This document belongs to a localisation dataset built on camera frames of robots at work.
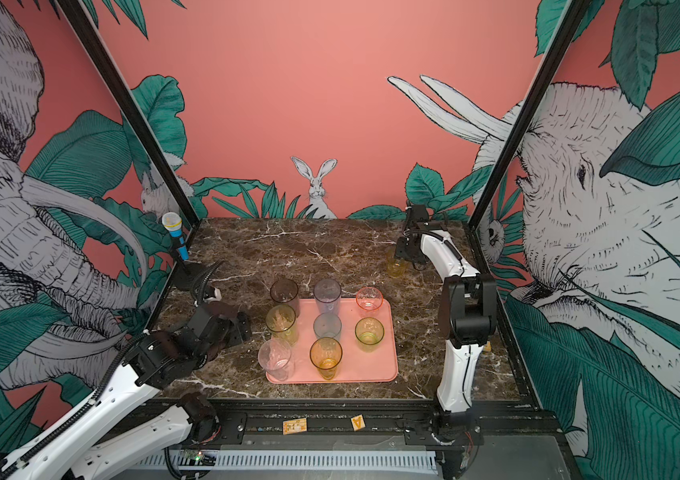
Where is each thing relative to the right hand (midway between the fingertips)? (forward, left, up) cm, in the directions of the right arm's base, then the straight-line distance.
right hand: (403, 249), depth 97 cm
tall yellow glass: (-36, +23, +1) cm, 43 cm away
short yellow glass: (-2, +2, -7) cm, 8 cm away
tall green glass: (-25, +37, -4) cm, 45 cm away
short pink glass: (-14, +11, -9) cm, 20 cm away
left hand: (-29, +45, +7) cm, 54 cm away
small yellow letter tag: (-48, +15, -11) cm, 52 cm away
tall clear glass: (-32, +39, -12) cm, 52 cm away
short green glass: (-25, +12, -10) cm, 29 cm away
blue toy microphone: (-1, +70, +13) cm, 72 cm away
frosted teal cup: (-23, +24, -8) cm, 35 cm away
